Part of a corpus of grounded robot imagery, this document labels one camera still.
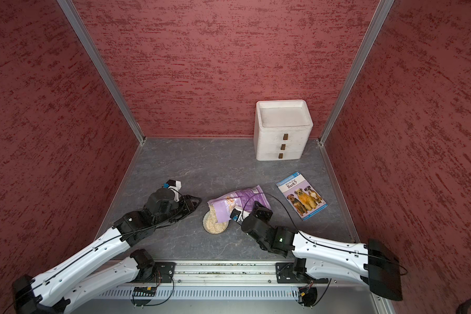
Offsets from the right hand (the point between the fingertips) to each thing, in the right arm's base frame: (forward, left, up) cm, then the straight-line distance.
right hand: (258, 206), depth 79 cm
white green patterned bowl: (-5, +20, -7) cm, 22 cm away
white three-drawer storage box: (+35, -14, +11) cm, 39 cm away
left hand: (-1, +23, +5) cm, 24 cm away
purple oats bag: (+1, +5, +5) cm, 7 cm away
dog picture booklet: (+8, -25, -13) cm, 29 cm away
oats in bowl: (-3, +21, -8) cm, 23 cm away
